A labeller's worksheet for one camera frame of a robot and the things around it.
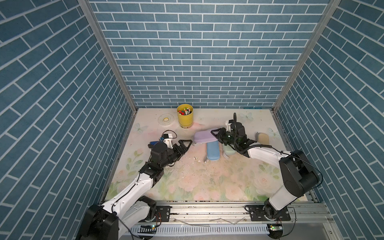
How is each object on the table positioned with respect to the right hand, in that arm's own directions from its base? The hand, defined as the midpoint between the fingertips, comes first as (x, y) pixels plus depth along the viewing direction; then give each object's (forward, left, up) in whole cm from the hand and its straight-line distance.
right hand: (212, 132), depth 87 cm
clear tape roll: (+22, +35, -16) cm, 44 cm away
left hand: (-12, +10, +3) cm, 16 cm away
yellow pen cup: (+15, +18, -2) cm, 23 cm away
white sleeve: (-5, -2, -13) cm, 13 cm away
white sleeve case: (+8, -36, -14) cm, 39 cm away
